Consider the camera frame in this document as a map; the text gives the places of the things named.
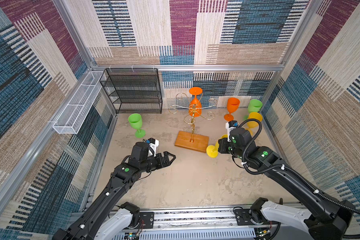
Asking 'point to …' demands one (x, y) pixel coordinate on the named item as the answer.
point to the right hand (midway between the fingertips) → (219, 143)
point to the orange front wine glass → (232, 105)
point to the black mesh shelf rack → (133, 90)
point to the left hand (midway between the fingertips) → (170, 157)
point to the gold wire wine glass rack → (192, 140)
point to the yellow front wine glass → (251, 124)
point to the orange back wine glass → (195, 106)
